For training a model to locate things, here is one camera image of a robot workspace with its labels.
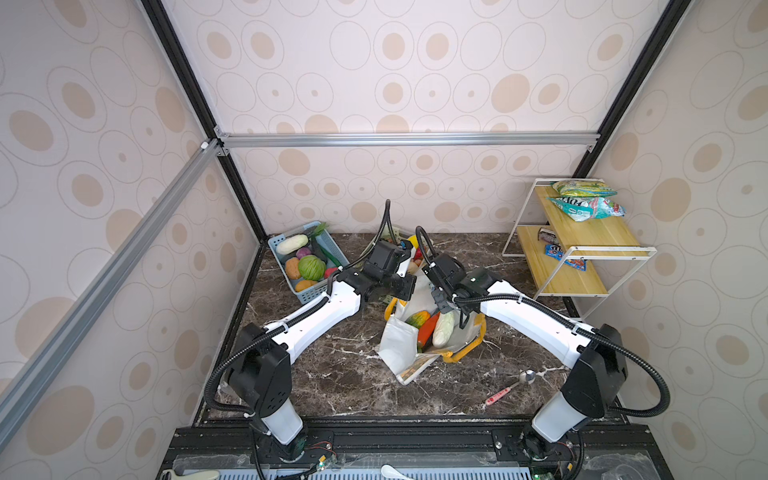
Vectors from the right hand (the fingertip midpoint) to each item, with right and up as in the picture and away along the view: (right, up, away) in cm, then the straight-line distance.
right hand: (450, 292), depth 84 cm
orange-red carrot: (-6, -11, +5) cm, 14 cm away
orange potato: (-52, +7, +21) cm, 57 cm away
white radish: (-53, +15, +24) cm, 60 cm away
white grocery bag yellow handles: (-15, -14, -2) cm, 21 cm away
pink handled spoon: (+21, -23, -1) cm, 31 cm away
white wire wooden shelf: (+31, +10, -12) cm, 34 cm away
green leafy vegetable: (-43, +22, +28) cm, 56 cm away
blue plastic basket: (-42, +14, +31) cm, 55 cm away
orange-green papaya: (-9, -9, +6) cm, 14 cm away
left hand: (-9, +4, -4) cm, 10 cm away
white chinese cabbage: (-1, -11, +2) cm, 11 cm away
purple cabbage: (-49, +13, +25) cm, 56 cm away
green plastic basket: (-14, +20, +30) cm, 39 cm away
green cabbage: (-43, +6, +16) cm, 46 cm away
